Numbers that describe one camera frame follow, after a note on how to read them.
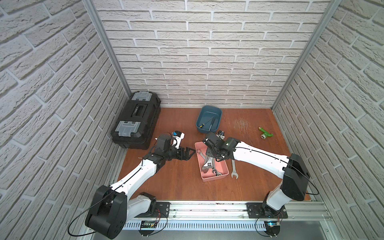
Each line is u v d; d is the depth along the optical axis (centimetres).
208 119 110
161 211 73
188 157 72
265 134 100
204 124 109
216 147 62
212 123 110
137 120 90
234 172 87
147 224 73
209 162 81
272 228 70
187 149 73
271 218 74
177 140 75
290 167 44
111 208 40
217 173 89
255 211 74
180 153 73
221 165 89
